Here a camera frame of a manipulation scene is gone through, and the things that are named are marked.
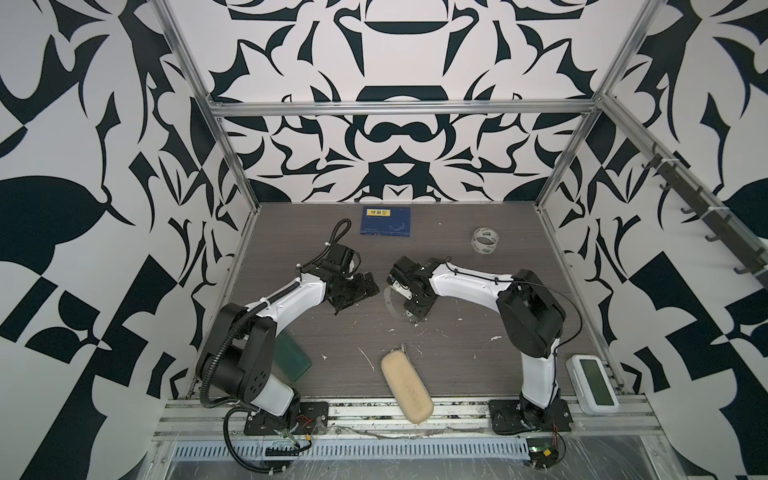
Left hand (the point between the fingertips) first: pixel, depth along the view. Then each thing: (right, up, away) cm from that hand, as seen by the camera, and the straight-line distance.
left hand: (370, 289), depth 88 cm
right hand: (+15, -5, +4) cm, 17 cm away
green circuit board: (+41, -35, -17) cm, 57 cm away
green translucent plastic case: (-22, -18, -4) cm, 29 cm away
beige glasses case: (+10, -22, -12) cm, 27 cm away
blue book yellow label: (+5, +21, +27) cm, 34 cm away
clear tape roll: (+40, +14, +21) cm, 47 cm away
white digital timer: (+56, -21, -13) cm, 61 cm away
